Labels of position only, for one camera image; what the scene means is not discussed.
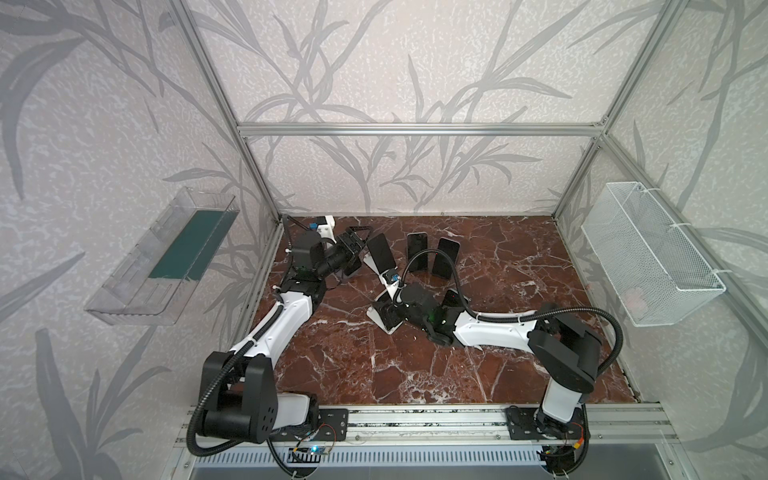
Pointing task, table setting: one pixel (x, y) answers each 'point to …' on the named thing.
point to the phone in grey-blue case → (416, 242)
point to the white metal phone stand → (369, 262)
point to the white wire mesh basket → (655, 270)
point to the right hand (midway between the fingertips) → (383, 286)
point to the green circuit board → (318, 450)
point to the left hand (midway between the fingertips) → (374, 228)
